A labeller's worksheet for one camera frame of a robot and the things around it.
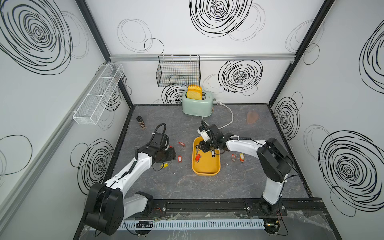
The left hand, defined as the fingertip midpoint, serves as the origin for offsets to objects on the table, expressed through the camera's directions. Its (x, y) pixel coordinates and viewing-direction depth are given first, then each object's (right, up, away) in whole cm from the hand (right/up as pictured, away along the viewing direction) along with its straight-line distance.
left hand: (172, 155), depth 85 cm
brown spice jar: (-23, +20, +14) cm, 34 cm away
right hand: (+16, +4, +7) cm, 18 cm away
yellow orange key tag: (+42, -3, +5) cm, 42 cm away
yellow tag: (-4, -7, +4) cm, 9 cm away
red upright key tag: (+15, -3, +6) cm, 16 cm away
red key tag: (+4, +5, +13) cm, 15 cm away
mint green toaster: (+20, +29, +25) cm, 43 cm away
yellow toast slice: (+13, +39, +14) cm, 43 cm away
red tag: (+4, -4, +6) cm, 8 cm away
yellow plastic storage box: (+18, -5, +2) cm, 19 cm away
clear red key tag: (+38, -2, +6) cm, 38 cm away
